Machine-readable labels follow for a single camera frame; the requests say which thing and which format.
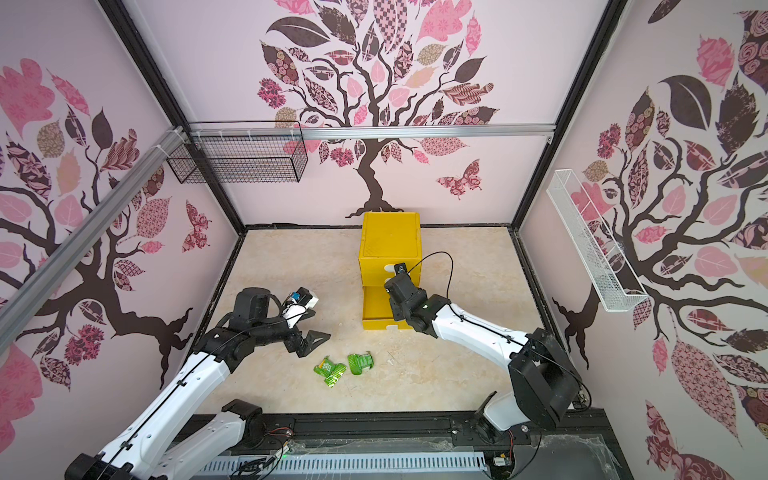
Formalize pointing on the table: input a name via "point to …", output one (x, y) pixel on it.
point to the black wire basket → (236, 152)
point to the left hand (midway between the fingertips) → (316, 329)
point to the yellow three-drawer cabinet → (387, 239)
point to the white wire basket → (605, 263)
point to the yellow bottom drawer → (376, 304)
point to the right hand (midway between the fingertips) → (406, 300)
